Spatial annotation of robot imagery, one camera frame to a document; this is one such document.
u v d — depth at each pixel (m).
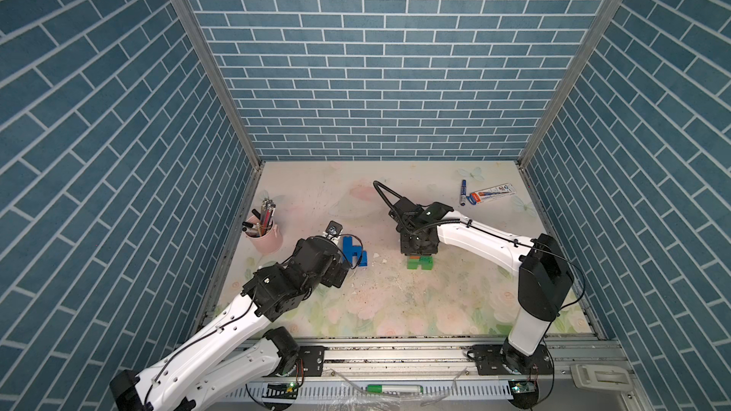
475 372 0.73
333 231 0.62
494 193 1.10
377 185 0.77
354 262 0.92
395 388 0.69
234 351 0.46
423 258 0.88
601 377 0.71
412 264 0.91
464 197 1.08
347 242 0.95
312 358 0.74
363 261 0.90
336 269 0.64
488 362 0.74
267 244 0.89
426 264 0.89
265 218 0.87
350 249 0.92
